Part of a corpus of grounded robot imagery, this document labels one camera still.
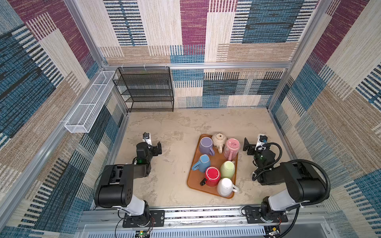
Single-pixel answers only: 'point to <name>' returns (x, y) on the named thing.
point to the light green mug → (227, 169)
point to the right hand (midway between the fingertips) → (253, 139)
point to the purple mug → (206, 146)
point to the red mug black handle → (212, 176)
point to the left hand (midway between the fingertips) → (151, 140)
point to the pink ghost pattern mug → (231, 148)
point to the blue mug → (204, 162)
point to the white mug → (225, 187)
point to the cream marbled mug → (219, 139)
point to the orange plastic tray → (194, 177)
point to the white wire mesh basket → (85, 114)
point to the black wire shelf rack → (146, 89)
